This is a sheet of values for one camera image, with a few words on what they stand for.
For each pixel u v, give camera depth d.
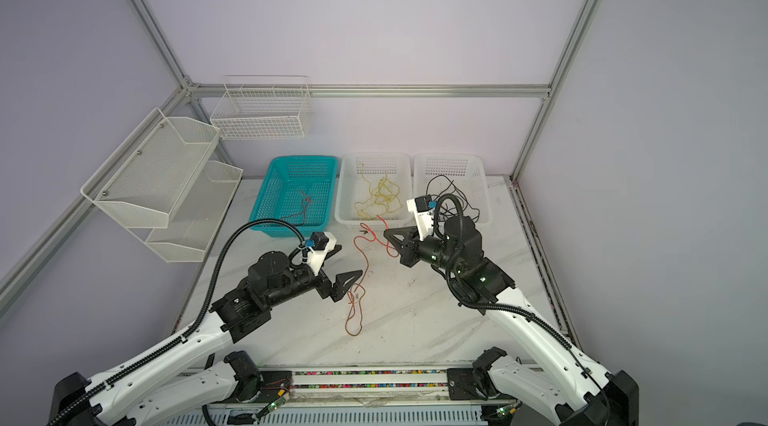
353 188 1.15
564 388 0.40
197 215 0.93
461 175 1.19
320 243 0.59
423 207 0.59
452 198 0.51
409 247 0.59
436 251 0.59
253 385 0.66
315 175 1.18
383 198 1.13
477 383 0.66
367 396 0.73
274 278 0.53
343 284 0.63
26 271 0.51
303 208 1.10
